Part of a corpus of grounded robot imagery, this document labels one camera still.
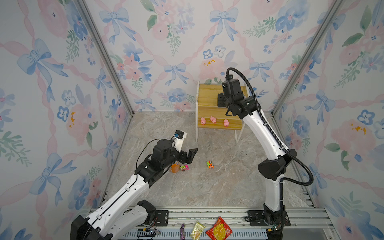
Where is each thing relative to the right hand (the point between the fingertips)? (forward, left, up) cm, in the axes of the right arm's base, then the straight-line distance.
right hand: (224, 95), depth 78 cm
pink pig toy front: (-2, +11, -18) cm, 21 cm away
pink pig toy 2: (-3, -3, -18) cm, 19 cm away
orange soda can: (-28, +26, -29) cm, 48 cm away
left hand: (-23, +18, -12) cm, 31 cm away
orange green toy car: (-23, +7, -34) cm, 42 cm away
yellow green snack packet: (-56, +14, -34) cm, 67 cm away
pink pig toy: (-1, +4, -18) cm, 19 cm away
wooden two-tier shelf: (+2, +7, -17) cm, 18 cm away
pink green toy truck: (-26, +21, -33) cm, 47 cm away
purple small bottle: (-57, +21, -36) cm, 70 cm away
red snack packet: (-56, +3, -35) cm, 66 cm away
